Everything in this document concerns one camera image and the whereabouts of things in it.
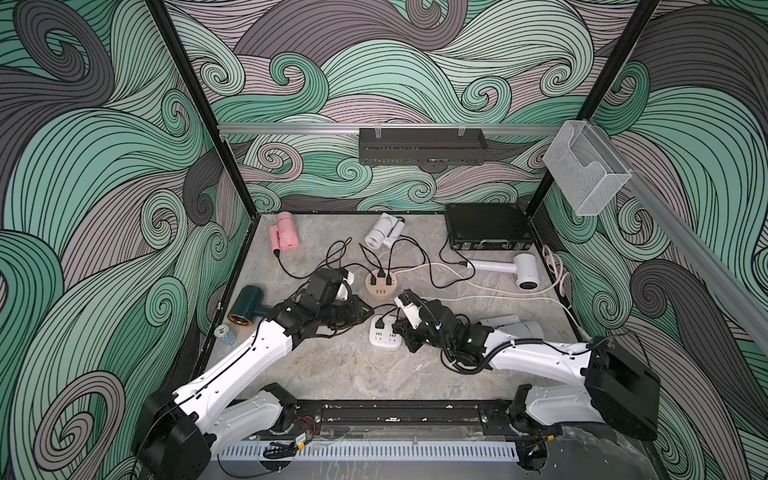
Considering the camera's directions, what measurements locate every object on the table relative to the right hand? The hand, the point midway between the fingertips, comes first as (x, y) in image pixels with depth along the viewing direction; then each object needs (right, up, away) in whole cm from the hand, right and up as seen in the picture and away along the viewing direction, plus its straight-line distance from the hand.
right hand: (392, 327), depth 80 cm
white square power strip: (-2, -4, +5) cm, 7 cm away
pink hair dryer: (-39, +26, +27) cm, 54 cm away
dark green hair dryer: (-43, +4, +8) cm, 44 cm away
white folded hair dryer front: (+37, -2, +7) cm, 37 cm away
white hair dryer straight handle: (+45, +15, +18) cm, 51 cm away
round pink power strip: (-3, +7, +15) cm, 17 cm away
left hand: (-5, +6, -5) cm, 10 cm away
